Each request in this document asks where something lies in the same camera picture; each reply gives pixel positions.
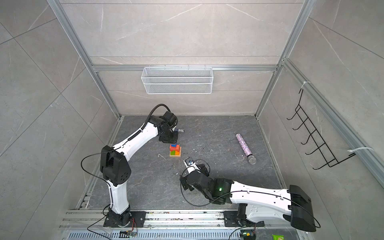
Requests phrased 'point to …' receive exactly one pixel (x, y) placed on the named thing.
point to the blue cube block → (174, 145)
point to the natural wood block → (175, 156)
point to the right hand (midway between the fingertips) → (188, 170)
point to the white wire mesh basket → (177, 80)
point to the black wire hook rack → (319, 143)
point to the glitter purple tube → (246, 149)
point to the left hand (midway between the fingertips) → (175, 138)
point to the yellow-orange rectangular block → (177, 153)
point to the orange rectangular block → (177, 148)
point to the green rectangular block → (173, 152)
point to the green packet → (278, 237)
